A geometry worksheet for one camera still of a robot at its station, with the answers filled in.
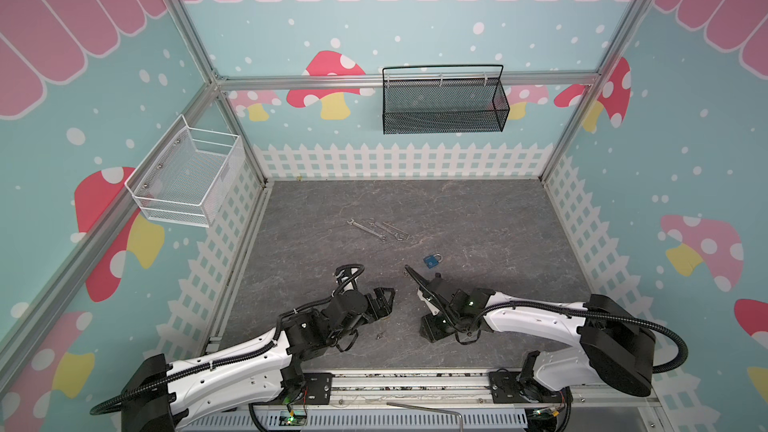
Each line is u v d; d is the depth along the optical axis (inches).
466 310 24.4
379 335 32.7
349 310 22.2
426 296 25.6
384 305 26.9
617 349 16.7
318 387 29.9
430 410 28.4
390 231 41.6
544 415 28.3
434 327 28.8
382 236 40.5
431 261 38.0
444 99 36.9
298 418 28.5
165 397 16.5
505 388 29.2
